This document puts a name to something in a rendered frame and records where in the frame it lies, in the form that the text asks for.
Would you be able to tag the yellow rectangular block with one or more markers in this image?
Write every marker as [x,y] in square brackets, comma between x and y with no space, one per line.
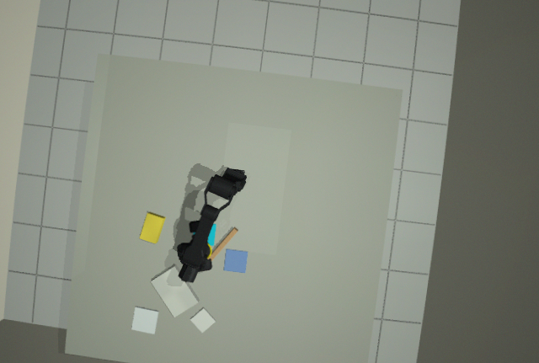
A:
[153,225]

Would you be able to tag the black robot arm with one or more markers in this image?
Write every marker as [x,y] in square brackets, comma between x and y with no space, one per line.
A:
[192,255]

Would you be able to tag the tan wooden plank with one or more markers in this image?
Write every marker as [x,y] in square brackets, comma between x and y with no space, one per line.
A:
[223,243]

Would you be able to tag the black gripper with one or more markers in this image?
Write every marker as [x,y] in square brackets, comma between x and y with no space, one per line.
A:
[193,226]

